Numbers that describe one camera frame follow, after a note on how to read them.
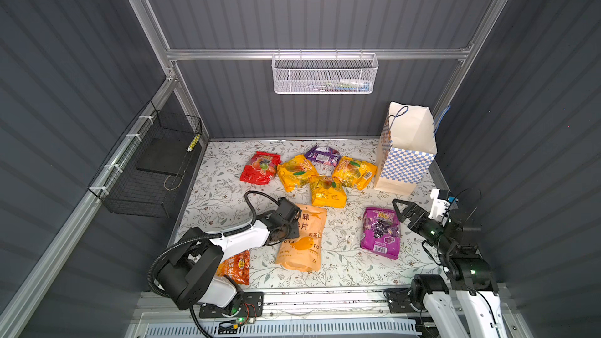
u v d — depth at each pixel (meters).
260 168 1.02
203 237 0.47
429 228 0.61
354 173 1.02
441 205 0.63
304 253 0.80
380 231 0.83
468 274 0.48
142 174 0.72
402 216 0.63
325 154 1.09
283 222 0.68
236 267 0.79
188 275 0.43
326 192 0.91
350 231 0.89
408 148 1.12
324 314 0.73
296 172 1.02
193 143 0.82
